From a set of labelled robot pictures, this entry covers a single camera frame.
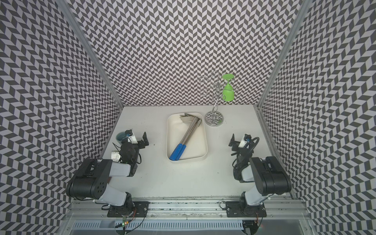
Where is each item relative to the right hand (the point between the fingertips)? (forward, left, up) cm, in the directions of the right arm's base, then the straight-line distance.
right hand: (241, 137), depth 89 cm
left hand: (+3, +64, +1) cm, 64 cm away
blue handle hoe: (+3, +32, -4) cm, 32 cm away
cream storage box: (-1, +28, -10) cm, 29 cm away
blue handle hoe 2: (-10, +40, -1) cm, 41 cm away
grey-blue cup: (+4, +77, -2) cm, 78 cm away
